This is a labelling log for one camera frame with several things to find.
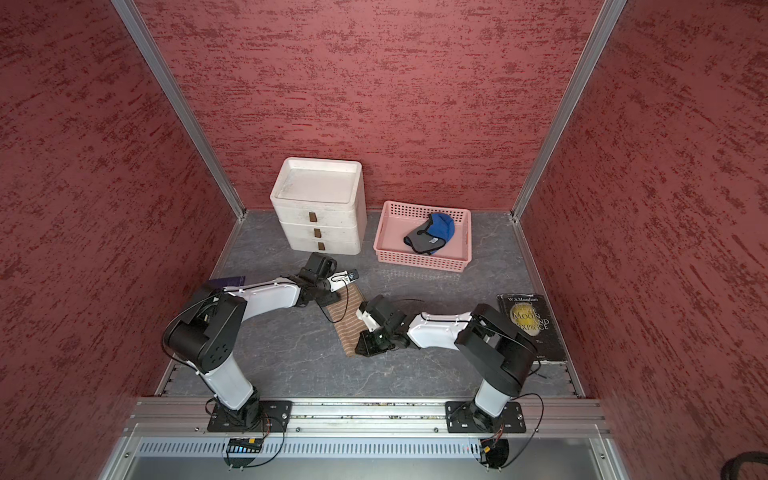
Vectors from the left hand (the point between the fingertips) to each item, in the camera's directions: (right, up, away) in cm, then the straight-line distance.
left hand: (329, 284), depth 97 cm
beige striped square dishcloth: (+9, -12, -9) cm, 18 cm away
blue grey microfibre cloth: (+37, +16, +15) cm, 43 cm away
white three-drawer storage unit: (-1, +26, -7) cm, 27 cm away
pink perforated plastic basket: (+24, +23, +20) cm, 39 cm away
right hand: (+12, -18, -13) cm, 25 cm away
